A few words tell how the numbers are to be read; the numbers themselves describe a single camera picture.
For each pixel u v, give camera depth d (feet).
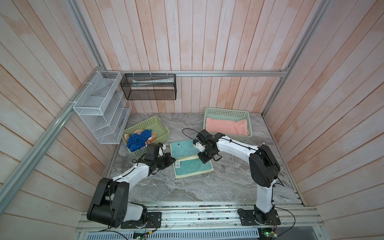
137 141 3.08
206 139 2.40
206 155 2.62
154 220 2.41
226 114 3.87
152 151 2.30
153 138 3.31
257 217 2.16
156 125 3.65
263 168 1.64
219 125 3.83
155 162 2.30
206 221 2.42
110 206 1.39
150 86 3.42
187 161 3.07
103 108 2.24
